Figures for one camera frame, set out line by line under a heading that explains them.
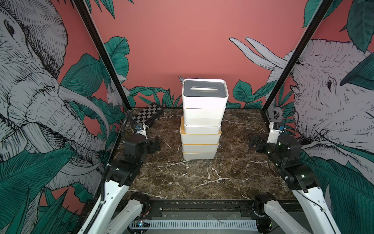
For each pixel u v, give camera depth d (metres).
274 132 0.58
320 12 0.71
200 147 0.81
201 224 0.70
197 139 0.76
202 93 0.56
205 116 0.62
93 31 0.77
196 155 0.90
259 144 0.58
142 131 0.60
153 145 0.61
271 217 0.60
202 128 0.67
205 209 0.75
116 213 0.44
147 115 1.11
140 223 0.70
